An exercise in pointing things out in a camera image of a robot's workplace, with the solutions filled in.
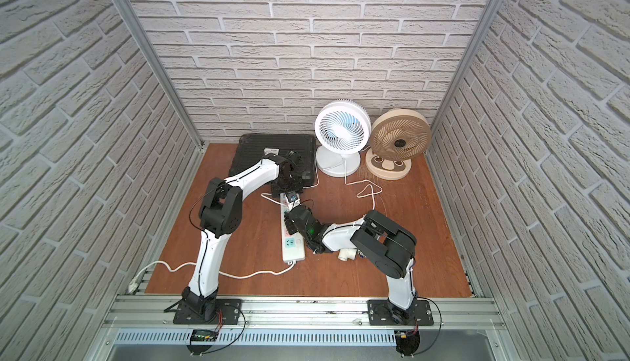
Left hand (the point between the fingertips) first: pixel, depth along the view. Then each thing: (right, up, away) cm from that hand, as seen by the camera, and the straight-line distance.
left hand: (287, 190), depth 102 cm
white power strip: (+4, -18, -17) cm, 25 cm away
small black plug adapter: (+5, 0, -23) cm, 23 cm away
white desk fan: (+22, +24, -14) cm, 35 cm away
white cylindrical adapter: (+23, -21, -19) cm, 36 cm away
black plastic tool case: (-18, +18, +8) cm, 27 cm away
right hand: (+3, -7, -10) cm, 13 cm away
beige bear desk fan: (+44, +21, -10) cm, 50 cm away
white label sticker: (-8, +17, +7) cm, 21 cm away
